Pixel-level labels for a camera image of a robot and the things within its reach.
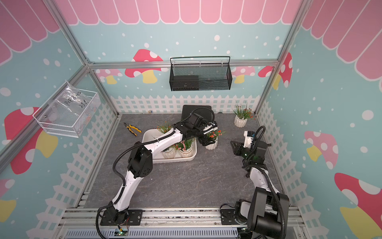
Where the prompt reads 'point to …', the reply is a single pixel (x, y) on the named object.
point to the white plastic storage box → (149, 135)
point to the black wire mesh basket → (198, 73)
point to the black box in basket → (185, 82)
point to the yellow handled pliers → (129, 126)
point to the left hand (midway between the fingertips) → (210, 137)
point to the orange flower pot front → (165, 128)
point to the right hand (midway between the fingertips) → (232, 141)
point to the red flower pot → (214, 136)
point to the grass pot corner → (242, 115)
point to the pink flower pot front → (170, 152)
